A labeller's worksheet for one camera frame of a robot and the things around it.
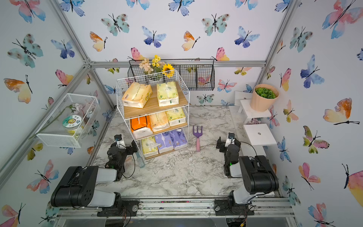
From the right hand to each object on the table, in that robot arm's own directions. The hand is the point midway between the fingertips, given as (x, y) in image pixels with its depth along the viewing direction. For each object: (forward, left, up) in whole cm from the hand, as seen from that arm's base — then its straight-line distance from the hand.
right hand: (229, 137), depth 91 cm
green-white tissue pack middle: (-3, +32, +21) cm, 39 cm away
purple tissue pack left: (-4, +41, -2) cm, 42 cm away
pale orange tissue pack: (-5, +41, +20) cm, 46 cm away
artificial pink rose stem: (-2, +84, +24) cm, 88 cm away
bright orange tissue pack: (-11, +49, +22) cm, 54 cm away
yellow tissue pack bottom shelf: (-8, +51, -3) cm, 51 cm away
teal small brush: (-15, +56, -8) cm, 58 cm away
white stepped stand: (-1, -15, +6) cm, 16 cm away
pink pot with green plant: (+10, -14, +25) cm, 30 cm away
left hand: (-5, +64, 0) cm, 64 cm away
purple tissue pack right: (-1, +32, -4) cm, 33 cm away
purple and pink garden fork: (+7, +20, -9) cm, 23 cm away
